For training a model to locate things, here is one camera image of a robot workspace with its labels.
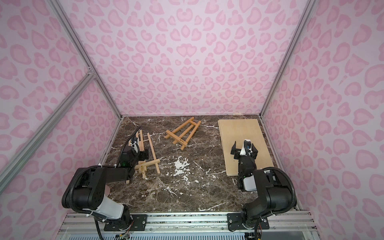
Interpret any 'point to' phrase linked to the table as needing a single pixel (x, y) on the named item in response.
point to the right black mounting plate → (234, 221)
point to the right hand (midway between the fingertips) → (244, 142)
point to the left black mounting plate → (138, 222)
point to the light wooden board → (231, 131)
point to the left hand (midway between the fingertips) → (142, 146)
